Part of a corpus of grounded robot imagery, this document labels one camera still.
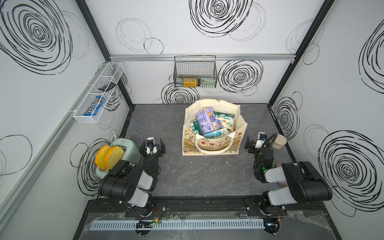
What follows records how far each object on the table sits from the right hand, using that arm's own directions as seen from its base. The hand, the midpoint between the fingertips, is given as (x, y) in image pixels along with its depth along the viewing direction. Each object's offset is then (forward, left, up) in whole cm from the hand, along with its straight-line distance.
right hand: (259, 138), depth 88 cm
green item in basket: (+24, +30, +22) cm, 44 cm away
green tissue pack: (+1, +38, +9) cm, 39 cm away
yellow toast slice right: (-19, +76, +11) cm, 79 cm away
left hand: (-4, +63, +2) cm, 63 cm away
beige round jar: (0, -14, -5) cm, 15 cm away
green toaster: (-14, +71, +4) cm, 73 cm away
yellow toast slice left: (-20, +81, +12) cm, 85 cm away
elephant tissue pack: (+4, +22, +11) cm, 25 cm away
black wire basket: (+39, +39, +20) cm, 58 cm away
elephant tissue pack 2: (-3, +26, +8) cm, 28 cm away
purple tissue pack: (+2, +31, +13) cm, 34 cm away
